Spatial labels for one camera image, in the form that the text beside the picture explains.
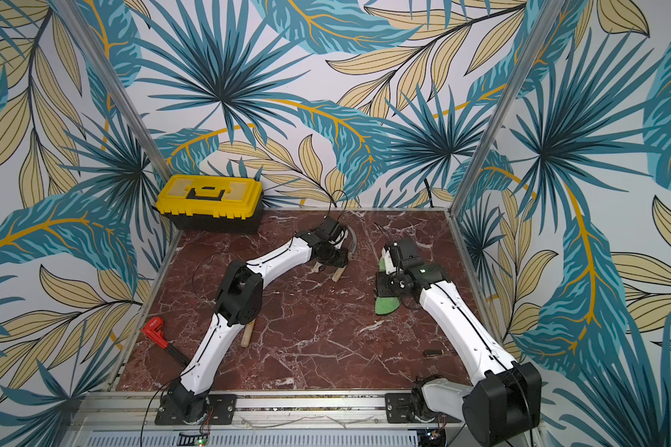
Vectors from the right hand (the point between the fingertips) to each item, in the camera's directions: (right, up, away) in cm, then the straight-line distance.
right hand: (383, 284), depth 81 cm
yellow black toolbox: (-58, +26, +19) cm, 66 cm away
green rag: (0, -5, -6) cm, 7 cm away
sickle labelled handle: (-21, +3, +19) cm, 28 cm away
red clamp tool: (-70, -15, +4) cm, 72 cm away
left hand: (-10, +5, +17) cm, 21 cm away
